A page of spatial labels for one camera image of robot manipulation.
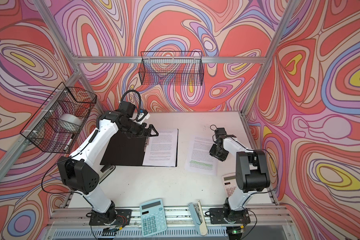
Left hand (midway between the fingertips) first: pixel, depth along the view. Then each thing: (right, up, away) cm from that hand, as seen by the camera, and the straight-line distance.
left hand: (153, 133), depth 80 cm
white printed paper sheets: (+26, -17, +14) cm, 34 cm away
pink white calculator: (+42, -27, +2) cm, 51 cm away
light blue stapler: (+24, -40, -9) cm, 47 cm away
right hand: (+37, -17, +13) cm, 43 cm away
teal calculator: (+1, -41, -8) cm, 42 cm away
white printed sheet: (+2, -12, +19) cm, 23 cm away
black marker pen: (-40, -5, -8) cm, 41 cm away
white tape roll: (-40, +8, -6) cm, 41 cm away
